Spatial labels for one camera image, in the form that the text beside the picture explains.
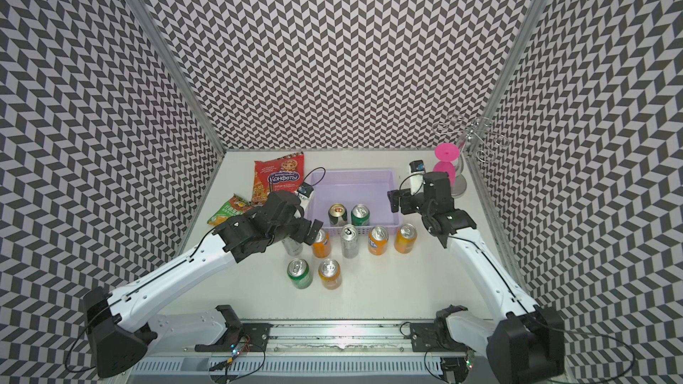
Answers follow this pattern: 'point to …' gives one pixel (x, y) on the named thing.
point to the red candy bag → (282, 173)
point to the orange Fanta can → (378, 240)
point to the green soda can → (300, 274)
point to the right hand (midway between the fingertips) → (403, 195)
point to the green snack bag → (235, 206)
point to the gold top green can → (338, 215)
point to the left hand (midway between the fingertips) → (306, 219)
